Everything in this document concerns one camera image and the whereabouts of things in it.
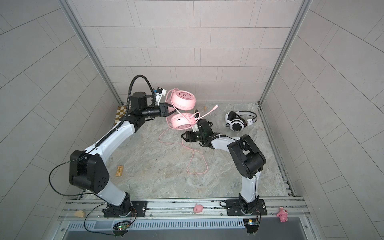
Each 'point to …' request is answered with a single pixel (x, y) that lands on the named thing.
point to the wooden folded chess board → (121, 111)
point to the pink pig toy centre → (198, 208)
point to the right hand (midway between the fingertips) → (184, 136)
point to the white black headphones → (237, 121)
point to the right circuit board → (251, 224)
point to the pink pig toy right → (283, 215)
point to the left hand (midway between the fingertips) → (179, 107)
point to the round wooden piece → (79, 213)
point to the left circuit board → (123, 227)
